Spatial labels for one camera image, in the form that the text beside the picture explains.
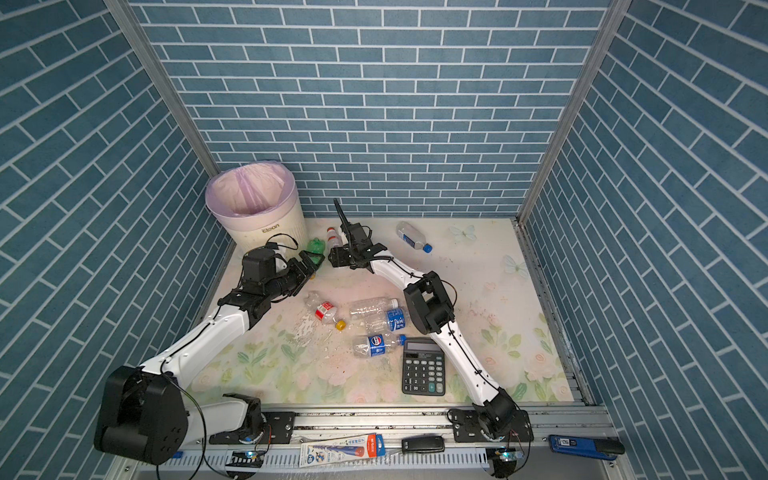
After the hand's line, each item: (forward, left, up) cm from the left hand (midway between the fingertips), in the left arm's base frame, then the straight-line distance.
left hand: (319, 263), depth 84 cm
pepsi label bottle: (-19, -16, -13) cm, 28 cm away
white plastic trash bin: (+9, +22, +2) cm, 24 cm away
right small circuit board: (-44, -49, -19) cm, 68 cm away
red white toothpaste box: (-42, -9, -17) cm, 46 cm away
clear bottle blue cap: (+25, -29, -17) cm, 42 cm away
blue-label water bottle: (-11, -21, -13) cm, 27 cm away
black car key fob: (-42, -28, -15) cm, 52 cm away
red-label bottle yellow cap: (-7, 0, -13) cm, 15 cm away
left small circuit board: (-43, +15, -22) cm, 51 cm away
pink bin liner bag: (+31, +27, -1) cm, 41 cm away
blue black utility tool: (-43, -73, -18) cm, 86 cm away
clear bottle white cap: (-4, -15, -18) cm, 24 cm away
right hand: (+16, 0, -15) cm, 22 cm away
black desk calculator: (-24, -29, -17) cm, 41 cm away
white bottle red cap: (+23, +1, -15) cm, 28 cm away
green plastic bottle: (+19, +7, -15) cm, 26 cm away
